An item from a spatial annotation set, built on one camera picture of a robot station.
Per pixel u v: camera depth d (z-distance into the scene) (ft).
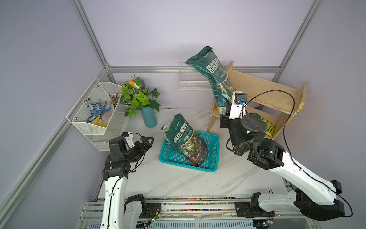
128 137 2.21
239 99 1.35
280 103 2.17
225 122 1.60
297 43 2.62
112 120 2.44
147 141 2.17
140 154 2.09
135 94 2.62
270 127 2.62
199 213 2.41
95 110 2.35
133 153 2.01
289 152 1.31
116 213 1.33
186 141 2.69
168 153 3.06
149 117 3.38
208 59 1.66
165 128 2.83
